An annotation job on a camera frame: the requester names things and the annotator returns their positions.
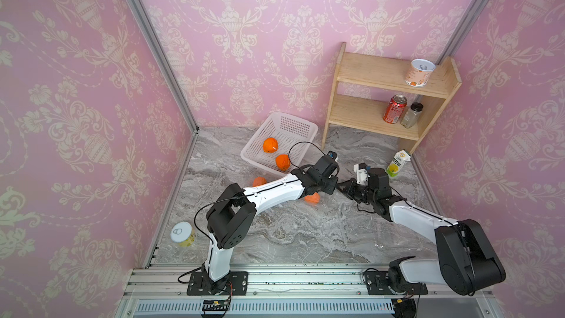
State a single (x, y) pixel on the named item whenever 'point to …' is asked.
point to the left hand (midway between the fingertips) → (331, 181)
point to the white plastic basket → (293, 135)
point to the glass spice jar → (412, 115)
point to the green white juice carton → (398, 163)
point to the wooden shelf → (365, 112)
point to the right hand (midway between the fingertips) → (337, 184)
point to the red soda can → (394, 109)
